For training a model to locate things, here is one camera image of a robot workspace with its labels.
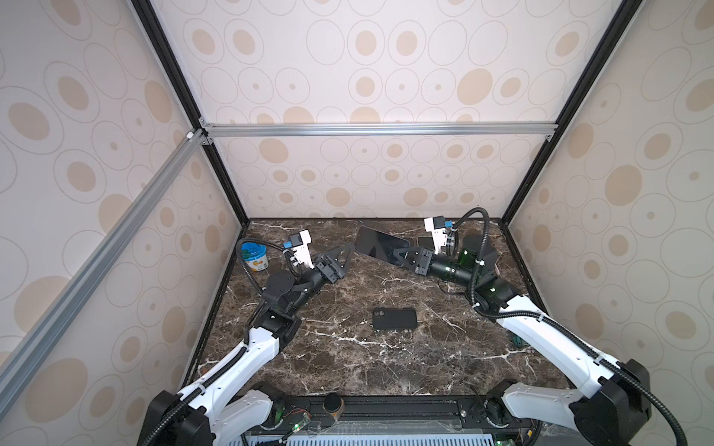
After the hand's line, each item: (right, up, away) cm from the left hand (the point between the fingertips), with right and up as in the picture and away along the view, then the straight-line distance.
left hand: (355, 248), depth 66 cm
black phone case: (+12, -23, +26) cm, 37 cm away
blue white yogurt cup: (-36, -3, +31) cm, 47 cm away
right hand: (+10, -1, +2) cm, 10 cm away
